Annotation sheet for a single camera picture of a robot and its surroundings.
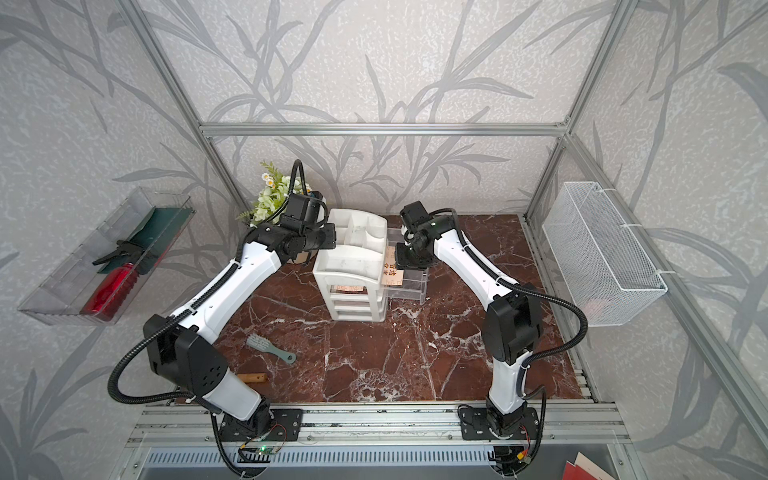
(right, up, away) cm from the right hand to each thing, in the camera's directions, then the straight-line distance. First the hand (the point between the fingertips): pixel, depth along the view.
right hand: (399, 263), depth 86 cm
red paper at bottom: (+40, -46, -18) cm, 64 cm away
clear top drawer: (+5, -6, +2) cm, 8 cm away
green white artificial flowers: (-37, +20, -1) cm, 41 cm away
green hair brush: (-41, -23, +1) cm, 48 cm away
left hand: (-18, +9, -3) cm, 21 cm away
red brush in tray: (-57, -4, -28) cm, 63 cm away
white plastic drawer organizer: (-12, -2, -10) cm, 16 cm away
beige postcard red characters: (-2, -4, +1) cm, 5 cm away
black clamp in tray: (-58, +4, -21) cm, 61 cm away
